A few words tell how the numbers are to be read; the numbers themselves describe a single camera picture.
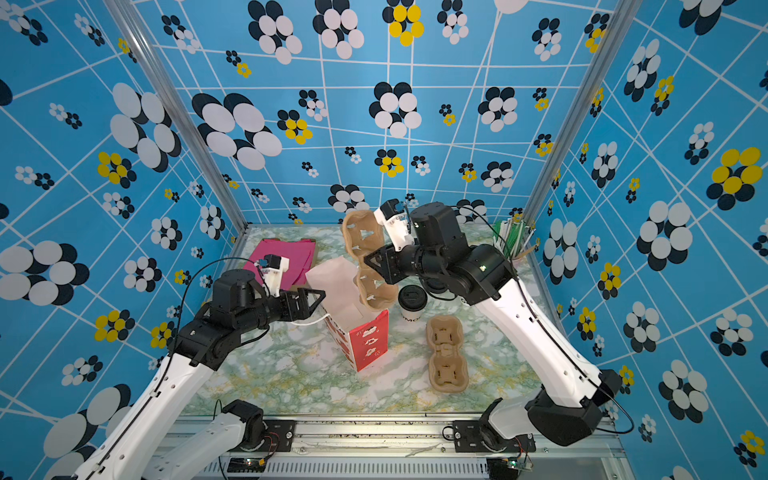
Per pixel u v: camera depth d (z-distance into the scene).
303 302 0.61
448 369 0.82
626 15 0.68
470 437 0.72
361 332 0.69
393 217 0.52
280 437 0.73
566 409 0.38
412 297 0.85
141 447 0.40
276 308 0.62
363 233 0.64
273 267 0.62
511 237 0.94
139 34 0.72
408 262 0.52
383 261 0.53
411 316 0.90
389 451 0.72
